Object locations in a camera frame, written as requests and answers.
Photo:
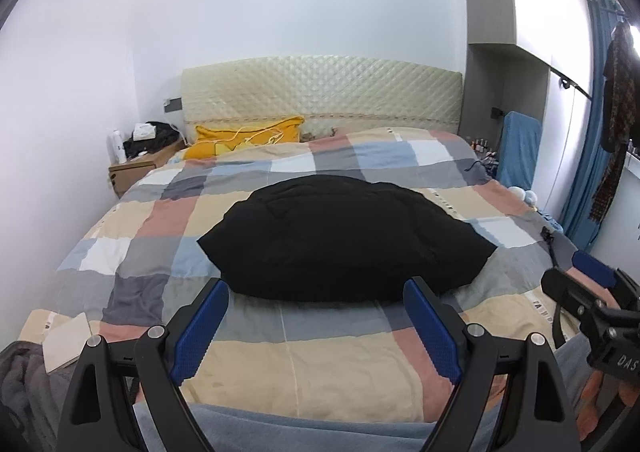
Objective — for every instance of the dark hanging scarf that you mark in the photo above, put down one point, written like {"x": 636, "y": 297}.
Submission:
{"x": 620, "y": 114}

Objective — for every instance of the white bottle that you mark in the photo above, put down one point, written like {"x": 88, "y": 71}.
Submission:
{"x": 118, "y": 147}

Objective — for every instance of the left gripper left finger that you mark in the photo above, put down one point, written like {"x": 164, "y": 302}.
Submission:
{"x": 97, "y": 413}

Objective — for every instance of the grey blanket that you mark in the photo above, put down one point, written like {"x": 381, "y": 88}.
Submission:
{"x": 33, "y": 397}

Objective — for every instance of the person's right hand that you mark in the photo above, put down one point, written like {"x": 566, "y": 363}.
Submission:
{"x": 596, "y": 397}

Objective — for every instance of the black wall socket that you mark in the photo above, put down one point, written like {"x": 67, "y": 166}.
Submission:
{"x": 173, "y": 105}

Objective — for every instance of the black puffer jacket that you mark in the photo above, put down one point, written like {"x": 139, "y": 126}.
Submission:
{"x": 326, "y": 238}

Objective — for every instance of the wooden nightstand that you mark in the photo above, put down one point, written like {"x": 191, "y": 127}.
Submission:
{"x": 125, "y": 175}

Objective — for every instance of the blue towel covered chair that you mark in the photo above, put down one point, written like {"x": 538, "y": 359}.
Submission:
{"x": 518, "y": 151}

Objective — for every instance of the blue curtain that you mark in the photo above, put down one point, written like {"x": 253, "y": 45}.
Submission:
{"x": 575, "y": 216}

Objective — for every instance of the cream quilted headboard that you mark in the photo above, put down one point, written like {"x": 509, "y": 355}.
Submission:
{"x": 326, "y": 91}

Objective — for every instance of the yellow pillow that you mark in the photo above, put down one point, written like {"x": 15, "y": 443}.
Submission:
{"x": 217, "y": 141}

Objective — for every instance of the white plush toy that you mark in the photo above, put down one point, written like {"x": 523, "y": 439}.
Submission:
{"x": 529, "y": 197}

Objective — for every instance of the beige paper booklet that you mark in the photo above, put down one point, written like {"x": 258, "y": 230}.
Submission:
{"x": 63, "y": 340}

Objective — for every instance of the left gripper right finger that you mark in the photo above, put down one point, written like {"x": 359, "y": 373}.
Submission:
{"x": 535, "y": 413}

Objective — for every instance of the small bottles on shelf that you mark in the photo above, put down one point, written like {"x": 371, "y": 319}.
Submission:
{"x": 484, "y": 152}

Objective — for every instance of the black bag on nightstand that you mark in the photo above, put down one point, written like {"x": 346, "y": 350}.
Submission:
{"x": 166, "y": 134}

